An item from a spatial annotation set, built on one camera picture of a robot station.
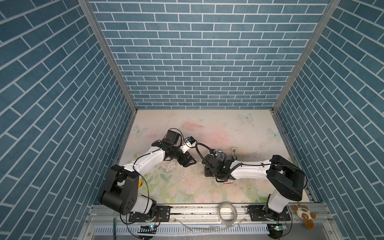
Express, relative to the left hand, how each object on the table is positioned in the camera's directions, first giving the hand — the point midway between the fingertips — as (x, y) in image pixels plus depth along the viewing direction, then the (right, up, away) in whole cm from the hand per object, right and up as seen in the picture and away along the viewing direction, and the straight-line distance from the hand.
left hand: (191, 157), depth 85 cm
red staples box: (+22, -14, -1) cm, 26 cm away
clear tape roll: (+18, -29, -14) cm, 37 cm away
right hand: (+7, -8, +4) cm, 11 cm away
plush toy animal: (+56, -24, -13) cm, 62 cm away
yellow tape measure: (-28, -14, -2) cm, 32 cm away
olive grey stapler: (+26, 0, +7) cm, 27 cm away
